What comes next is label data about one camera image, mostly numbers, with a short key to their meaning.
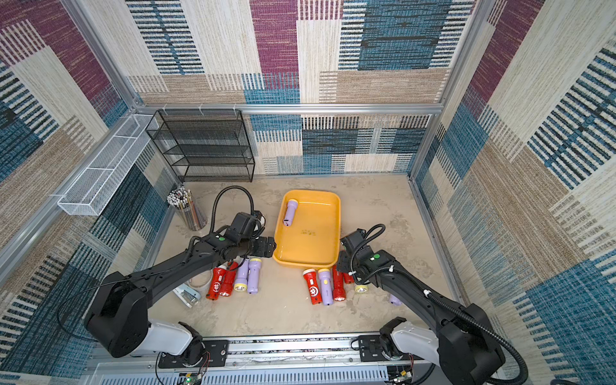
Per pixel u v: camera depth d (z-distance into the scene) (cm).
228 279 86
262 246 78
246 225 67
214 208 71
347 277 85
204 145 109
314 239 96
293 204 105
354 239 66
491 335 38
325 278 85
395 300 81
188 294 83
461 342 40
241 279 85
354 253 64
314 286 83
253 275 87
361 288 84
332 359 73
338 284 85
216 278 85
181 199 89
